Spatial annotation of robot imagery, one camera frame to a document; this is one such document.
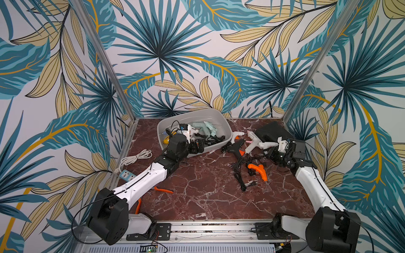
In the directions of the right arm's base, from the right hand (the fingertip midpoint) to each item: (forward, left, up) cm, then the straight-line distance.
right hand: (264, 151), depth 84 cm
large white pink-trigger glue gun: (+15, -1, -12) cm, 19 cm away
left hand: (+4, +35, +6) cm, 36 cm away
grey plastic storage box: (+3, +42, +19) cm, 46 cm away
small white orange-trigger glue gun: (+22, +10, -14) cm, 28 cm away
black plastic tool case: (+25, -16, -13) cm, 33 cm away
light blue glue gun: (+25, +26, -10) cm, 37 cm away
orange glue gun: (-4, -1, -13) cm, 14 cm away
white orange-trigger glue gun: (+5, -1, -1) cm, 5 cm away
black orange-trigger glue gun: (+13, +11, -14) cm, 22 cm away
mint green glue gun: (+30, +34, -11) cm, 47 cm away
